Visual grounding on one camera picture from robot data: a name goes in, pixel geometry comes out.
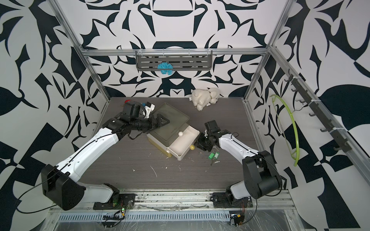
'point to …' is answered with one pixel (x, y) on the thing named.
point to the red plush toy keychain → (125, 101)
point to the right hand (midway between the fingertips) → (194, 141)
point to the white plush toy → (200, 97)
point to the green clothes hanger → (290, 112)
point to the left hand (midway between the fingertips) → (164, 121)
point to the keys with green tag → (211, 157)
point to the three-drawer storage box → (176, 137)
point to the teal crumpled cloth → (165, 68)
